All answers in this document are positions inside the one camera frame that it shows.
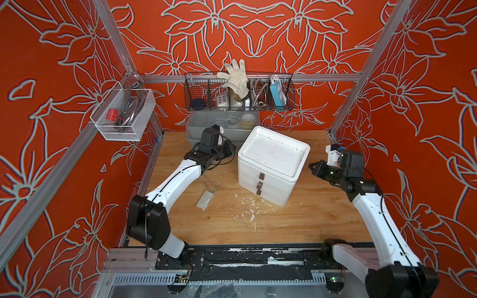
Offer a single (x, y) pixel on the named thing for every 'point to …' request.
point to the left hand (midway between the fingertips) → (236, 145)
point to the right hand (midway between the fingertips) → (306, 163)
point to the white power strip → (223, 100)
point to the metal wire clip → (209, 181)
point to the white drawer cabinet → (269, 164)
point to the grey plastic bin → (236, 123)
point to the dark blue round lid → (198, 102)
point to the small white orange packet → (204, 200)
